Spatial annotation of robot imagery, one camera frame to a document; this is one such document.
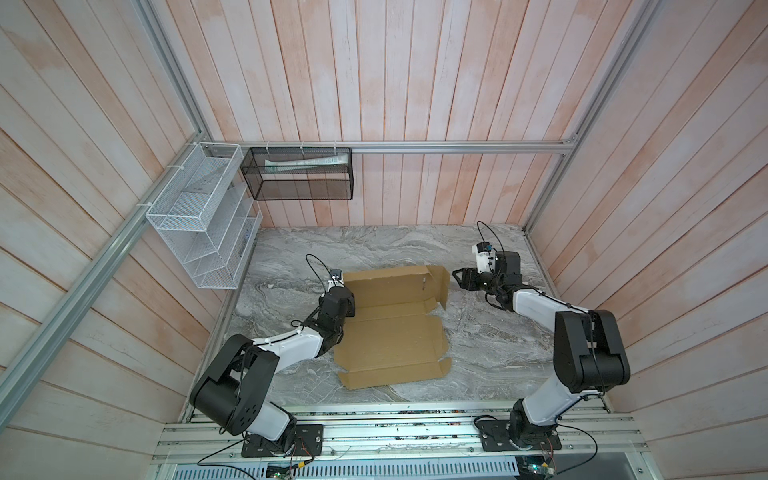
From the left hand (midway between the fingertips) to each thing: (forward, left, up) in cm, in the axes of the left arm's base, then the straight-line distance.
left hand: (343, 295), depth 92 cm
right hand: (+9, -38, +2) cm, 39 cm away
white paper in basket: (+31, +13, +27) cm, 43 cm away
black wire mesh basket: (+40, +17, +17) cm, 46 cm away
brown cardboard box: (-10, -16, -6) cm, 20 cm away
